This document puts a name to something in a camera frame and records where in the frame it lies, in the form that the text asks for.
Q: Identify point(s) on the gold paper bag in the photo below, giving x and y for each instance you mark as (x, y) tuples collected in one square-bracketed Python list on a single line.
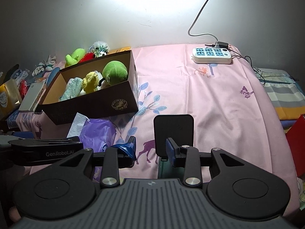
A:
[(8, 97)]

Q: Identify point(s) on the blue glasses case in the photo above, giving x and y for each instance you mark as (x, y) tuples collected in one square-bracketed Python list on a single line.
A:
[(53, 76)]

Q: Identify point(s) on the striped cloth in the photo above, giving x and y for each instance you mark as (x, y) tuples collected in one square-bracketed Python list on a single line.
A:
[(283, 95)]

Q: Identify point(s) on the lime green plush toy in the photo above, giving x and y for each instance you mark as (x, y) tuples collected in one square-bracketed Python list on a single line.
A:
[(75, 57)]

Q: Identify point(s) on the blue patterned cloth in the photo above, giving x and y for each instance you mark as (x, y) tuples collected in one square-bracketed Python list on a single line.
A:
[(13, 121)]

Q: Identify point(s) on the white fluffy doll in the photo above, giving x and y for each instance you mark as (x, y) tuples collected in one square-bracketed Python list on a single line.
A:
[(100, 49)]

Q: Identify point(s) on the white embossed tissue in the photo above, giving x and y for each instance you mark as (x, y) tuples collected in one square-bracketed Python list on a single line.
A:
[(77, 125)]

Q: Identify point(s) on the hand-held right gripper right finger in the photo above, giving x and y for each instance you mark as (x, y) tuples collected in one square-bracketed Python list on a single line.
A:
[(170, 151)]

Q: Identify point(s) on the black smartphone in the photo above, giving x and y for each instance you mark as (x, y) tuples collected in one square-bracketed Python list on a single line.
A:
[(38, 109)]

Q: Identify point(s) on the red box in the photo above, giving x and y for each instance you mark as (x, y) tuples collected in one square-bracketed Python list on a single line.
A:
[(296, 145)]

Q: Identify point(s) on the mint green soft cloth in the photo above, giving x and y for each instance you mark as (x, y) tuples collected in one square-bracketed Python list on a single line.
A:
[(71, 89)]

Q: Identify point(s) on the white book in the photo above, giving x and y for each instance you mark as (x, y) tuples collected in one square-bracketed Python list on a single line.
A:
[(31, 97)]

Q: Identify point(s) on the yellow cardboard box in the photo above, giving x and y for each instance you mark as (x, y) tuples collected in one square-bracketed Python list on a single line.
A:
[(120, 49)]

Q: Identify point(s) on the dark brown cardboard shoe box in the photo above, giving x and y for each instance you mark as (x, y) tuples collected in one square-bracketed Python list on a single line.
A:
[(95, 105)]

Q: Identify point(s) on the red packet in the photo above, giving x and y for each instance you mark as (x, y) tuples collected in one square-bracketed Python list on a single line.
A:
[(24, 88)]

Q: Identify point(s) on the white power strip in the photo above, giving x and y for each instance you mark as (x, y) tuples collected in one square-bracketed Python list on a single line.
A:
[(212, 56)]

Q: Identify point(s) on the large green plush toy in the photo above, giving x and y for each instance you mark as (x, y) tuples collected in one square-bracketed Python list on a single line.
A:
[(115, 72)]

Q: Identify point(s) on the black plug adapter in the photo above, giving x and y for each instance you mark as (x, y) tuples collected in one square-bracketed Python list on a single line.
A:
[(220, 44)]

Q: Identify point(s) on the blue white plastic packet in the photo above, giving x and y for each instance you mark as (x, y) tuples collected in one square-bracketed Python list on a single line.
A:
[(20, 75)]

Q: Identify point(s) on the yellow plush rabbit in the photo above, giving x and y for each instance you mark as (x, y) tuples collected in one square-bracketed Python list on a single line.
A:
[(90, 82)]

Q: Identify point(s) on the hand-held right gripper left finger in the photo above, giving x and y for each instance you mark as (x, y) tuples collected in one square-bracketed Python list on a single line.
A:
[(125, 149)]

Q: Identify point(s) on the pink printed bedsheet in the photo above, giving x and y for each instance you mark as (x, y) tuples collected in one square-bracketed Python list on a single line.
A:
[(214, 100)]

